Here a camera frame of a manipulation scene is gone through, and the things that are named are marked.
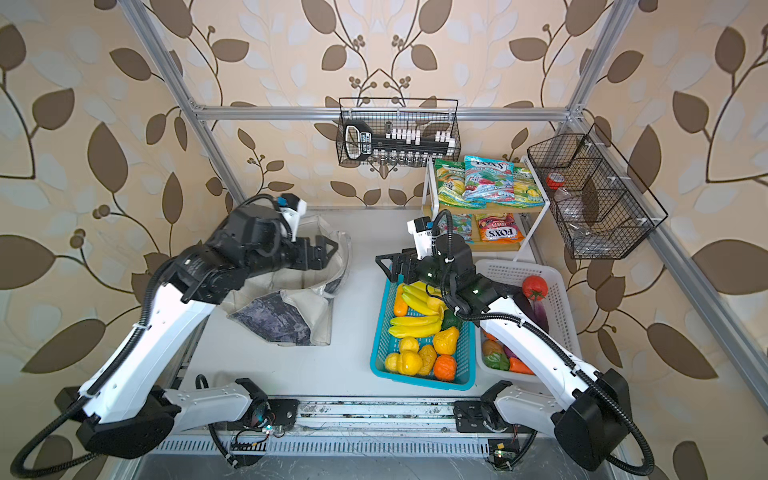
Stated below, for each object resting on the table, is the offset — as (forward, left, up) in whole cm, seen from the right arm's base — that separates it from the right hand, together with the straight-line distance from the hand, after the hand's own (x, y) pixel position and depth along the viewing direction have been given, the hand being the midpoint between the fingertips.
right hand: (391, 258), depth 72 cm
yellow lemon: (-13, -4, -23) cm, 27 cm away
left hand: (-2, +15, +8) cm, 17 cm away
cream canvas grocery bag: (-8, +25, -9) cm, 27 cm away
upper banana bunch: (+2, -10, -23) cm, 26 cm away
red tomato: (+1, -43, -19) cm, 47 cm away
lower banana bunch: (-7, -6, -25) cm, 26 cm away
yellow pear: (-13, -14, -22) cm, 29 cm away
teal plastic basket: (-11, +3, -26) cm, 29 cm away
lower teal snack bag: (+18, -22, -9) cm, 30 cm away
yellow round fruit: (-18, +1, -22) cm, 28 cm away
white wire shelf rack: (+13, -11, +4) cm, 17 cm away
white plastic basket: (-8, -47, -20) cm, 51 cm away
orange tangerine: (-19, -13, -22) cm, 32 cm away
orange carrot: (-20, -32, -21) cm, 43 cm away
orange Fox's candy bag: (+16, -33, -9) cm, 38 cm away
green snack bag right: (+14, -35, +8) cm, 38 cm away
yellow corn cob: (-16, -10, -24) cm, 30 cm away
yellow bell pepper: (-19, -4, -19) cm, 27 cm away
